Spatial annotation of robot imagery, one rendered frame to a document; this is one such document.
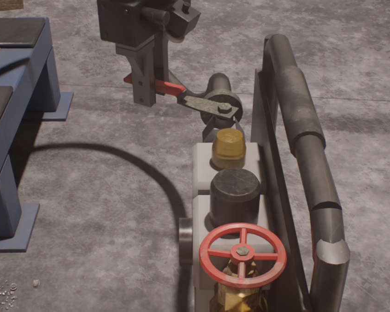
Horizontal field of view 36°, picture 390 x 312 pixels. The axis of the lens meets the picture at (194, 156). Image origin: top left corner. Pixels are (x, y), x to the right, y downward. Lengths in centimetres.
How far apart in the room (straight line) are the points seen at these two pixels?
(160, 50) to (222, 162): 19
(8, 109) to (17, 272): 32
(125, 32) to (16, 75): 68
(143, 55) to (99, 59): 119
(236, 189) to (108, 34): 24
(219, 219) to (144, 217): 73
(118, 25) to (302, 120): 25
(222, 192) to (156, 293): 61
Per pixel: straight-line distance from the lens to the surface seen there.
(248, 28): 211
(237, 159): 64
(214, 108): 73
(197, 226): 58
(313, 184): 47
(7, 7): 234
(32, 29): 151
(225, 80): 84
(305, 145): 51
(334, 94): 175
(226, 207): 55
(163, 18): 65
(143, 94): 75
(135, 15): 66
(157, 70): 77
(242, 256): 49
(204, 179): 64
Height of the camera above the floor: 86
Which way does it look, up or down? 36 degrees down
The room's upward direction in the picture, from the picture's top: straight up
